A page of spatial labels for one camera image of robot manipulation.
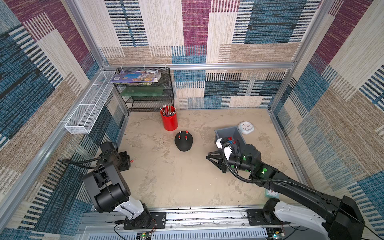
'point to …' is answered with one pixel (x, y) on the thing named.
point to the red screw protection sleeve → (179, 136)
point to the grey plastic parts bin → (233, 132)
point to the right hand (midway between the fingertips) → (209, 157)
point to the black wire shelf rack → (144, 98)
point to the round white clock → (246, 127)
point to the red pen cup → (170, 118)
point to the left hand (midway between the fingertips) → (130, 157)
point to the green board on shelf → (142, 91)
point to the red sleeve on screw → (186, 137)
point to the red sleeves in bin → (230, 139)
